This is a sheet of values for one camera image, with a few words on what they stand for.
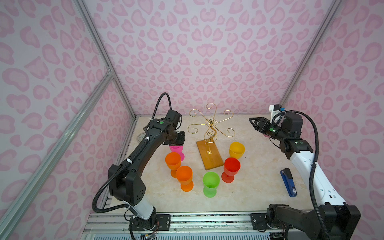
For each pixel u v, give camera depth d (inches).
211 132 31.7
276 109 26.0
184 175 31.0
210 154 38.3
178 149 34.6
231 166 29.7
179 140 28.4
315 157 19.2
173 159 32.2
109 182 15.4
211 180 30.4
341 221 14.9
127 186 16.9
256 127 26.6
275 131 24.7
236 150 35.1
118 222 29.5
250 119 28.8
